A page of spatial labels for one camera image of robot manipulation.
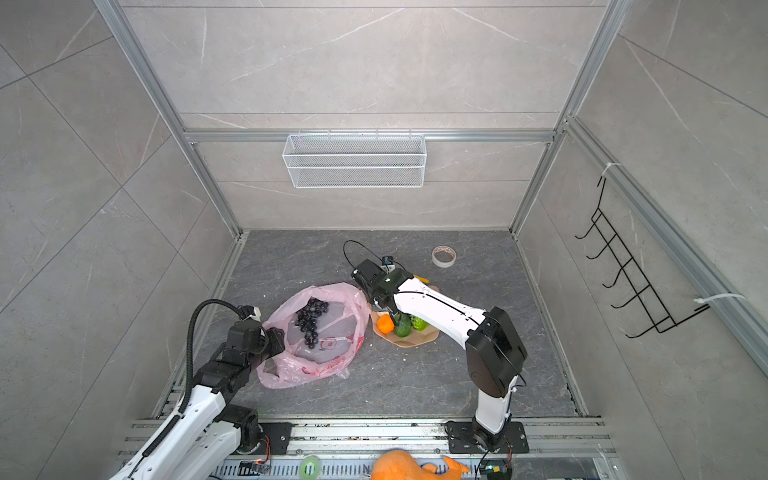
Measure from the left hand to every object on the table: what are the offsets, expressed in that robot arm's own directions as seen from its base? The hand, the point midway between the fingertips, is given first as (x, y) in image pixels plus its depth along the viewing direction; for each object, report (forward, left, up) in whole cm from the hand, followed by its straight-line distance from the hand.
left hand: (279, 326), depth 83 cm
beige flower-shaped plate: (-2, -39, -6) cm, 40 cm away
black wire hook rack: (-2, -87, +23) cm, 90 cm away
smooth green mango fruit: (+1, -35, -4) cm, 36 cm away
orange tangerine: (0, -30, -1) cm, 30 cm away
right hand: (+7, -32, +2) cm, 33 cm away
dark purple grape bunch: (+6, -5, -7) cm, 10 cm away
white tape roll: (+32, -54, -10) cm, 63 cm away
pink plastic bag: (+3, -10, -9) cm, 14 cm away
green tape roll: (-32, -11, -9) cm, 36 cm away
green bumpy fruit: (+1, -41, -3) cm, 41 cm away
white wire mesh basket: (+51, -22, +21) cm, 59 cm away
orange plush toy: (-33, -32, -1) cm, 47 cm away
